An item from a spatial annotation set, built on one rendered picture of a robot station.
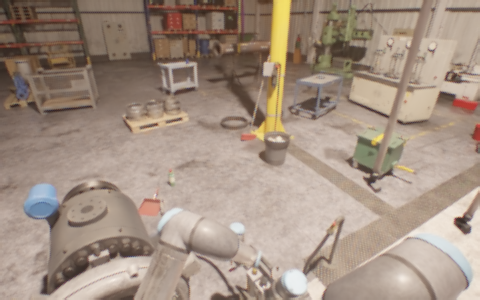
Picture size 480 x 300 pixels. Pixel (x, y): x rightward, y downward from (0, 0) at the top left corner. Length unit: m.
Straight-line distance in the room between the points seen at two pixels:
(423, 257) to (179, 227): 0.64
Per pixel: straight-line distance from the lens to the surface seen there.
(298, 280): 1.02
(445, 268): 0.55
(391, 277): 0.48
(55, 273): 1.63
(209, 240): 0.80
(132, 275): 1.22
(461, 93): 9.60
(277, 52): 4.11
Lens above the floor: 1.90
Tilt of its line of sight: 28 degrees down
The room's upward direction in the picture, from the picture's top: 1 degrees clockwise
